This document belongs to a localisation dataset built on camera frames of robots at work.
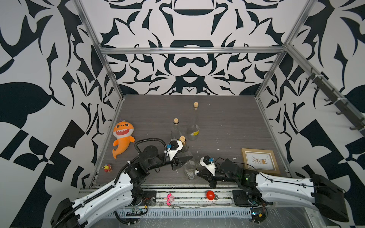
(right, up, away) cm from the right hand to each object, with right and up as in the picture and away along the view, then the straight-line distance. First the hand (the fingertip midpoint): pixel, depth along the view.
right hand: (197, 172), depth 74 cm
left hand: (-5, +14, -6) cm, 16 cm away
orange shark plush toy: (-45, +19, +16) cm, 51 cm away
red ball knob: (+7, -11, -1) cm, 13 cm away
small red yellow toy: (-49, 0, +5) cm, 49 cm away
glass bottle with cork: (-11, +20, +7) cm, 24 cm away
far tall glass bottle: (-1, +19, +13) cm, 23 cm away
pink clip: (-14, -13, 0) cm, 19 cm away
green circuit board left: (-30, -16, -5) cm, 34 cm away
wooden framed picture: (+41, +1, +13) cm, 43 cm away
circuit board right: (+30, -20, -3) cm, 36 cm away
